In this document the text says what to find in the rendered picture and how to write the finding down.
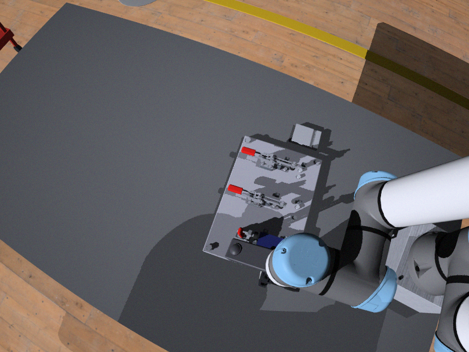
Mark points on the black toggle clamp with red handle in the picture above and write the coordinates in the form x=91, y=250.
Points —
x=266, y=163

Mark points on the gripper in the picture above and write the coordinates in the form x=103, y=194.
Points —
x=264, y=280

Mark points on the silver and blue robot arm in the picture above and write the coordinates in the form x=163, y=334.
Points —
x=356, y=275

